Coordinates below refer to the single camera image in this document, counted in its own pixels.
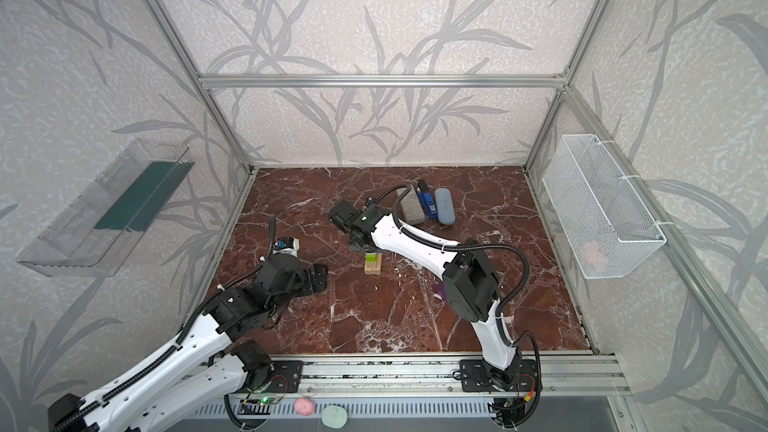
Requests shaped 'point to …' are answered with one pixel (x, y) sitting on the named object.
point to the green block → (371, 258)
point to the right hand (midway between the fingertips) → (365, 234)
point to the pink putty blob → (304, 406)
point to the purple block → (439, 288)
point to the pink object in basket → (592, 254)
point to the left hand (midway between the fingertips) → (319, 263)
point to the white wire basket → (609, 227)
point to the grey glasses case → (411, 208)
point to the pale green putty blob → (334, 416)
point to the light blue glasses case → (445, 206)
